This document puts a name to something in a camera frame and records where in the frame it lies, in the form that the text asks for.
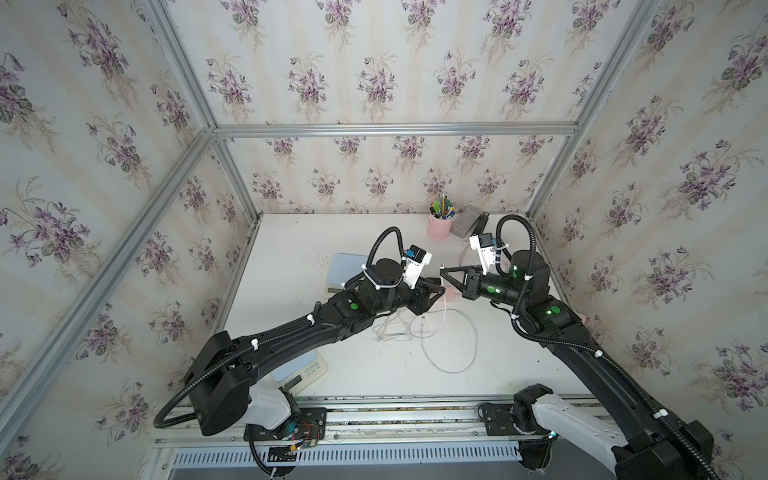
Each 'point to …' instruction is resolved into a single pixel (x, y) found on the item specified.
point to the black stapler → (480, 224)
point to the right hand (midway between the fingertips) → (448, 274)
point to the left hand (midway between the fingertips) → (441, 287)
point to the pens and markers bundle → (442, 208)
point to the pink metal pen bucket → (439, 229)
